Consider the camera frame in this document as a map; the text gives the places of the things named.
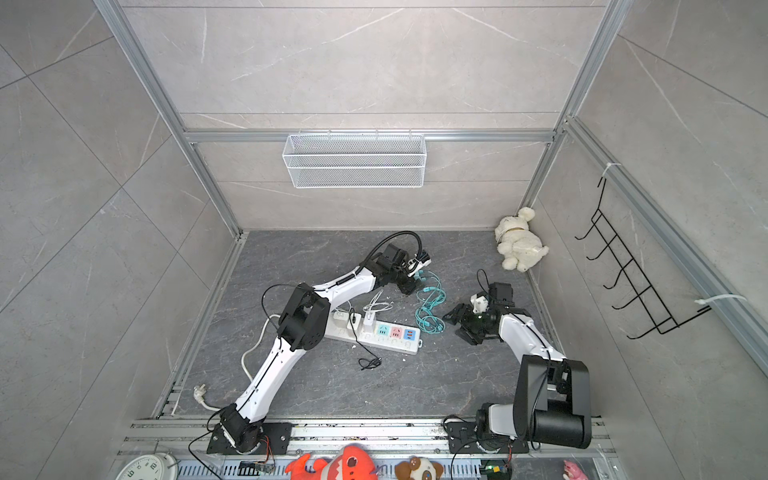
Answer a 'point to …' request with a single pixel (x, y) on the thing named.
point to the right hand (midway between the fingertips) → (450, 320)
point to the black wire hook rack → (629, 267)
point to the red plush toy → (351, 463)
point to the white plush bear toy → (520, 245)
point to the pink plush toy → (573, 472)
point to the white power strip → (387, 335)
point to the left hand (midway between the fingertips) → (419, 271)
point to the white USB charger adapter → (341, 318)
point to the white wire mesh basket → (355, 161)
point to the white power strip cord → (256, 344)
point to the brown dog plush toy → (418, 469)
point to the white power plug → (198, 394)
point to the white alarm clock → (157, 466)
